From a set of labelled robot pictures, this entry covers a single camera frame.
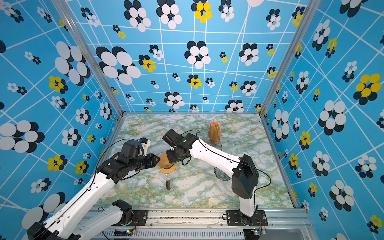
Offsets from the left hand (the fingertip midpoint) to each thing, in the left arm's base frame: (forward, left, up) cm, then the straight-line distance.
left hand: (160, 158), depth 76 cm
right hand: (+2, -6, -3) cm, 7 cm away
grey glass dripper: (-2, -34, -16) cm, 37 cm away
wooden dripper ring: (-4, -4, -6) cm, 8 cm away
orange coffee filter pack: (+25, -31, -9) cm, 41 cm away
